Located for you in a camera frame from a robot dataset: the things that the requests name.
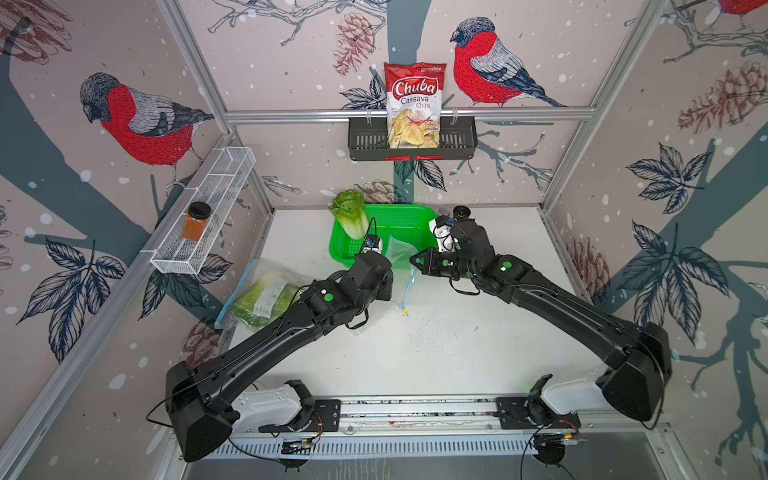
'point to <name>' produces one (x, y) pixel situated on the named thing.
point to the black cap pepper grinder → (461, 212)
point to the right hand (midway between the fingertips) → (408, 259)
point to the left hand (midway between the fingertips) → (390, 268)
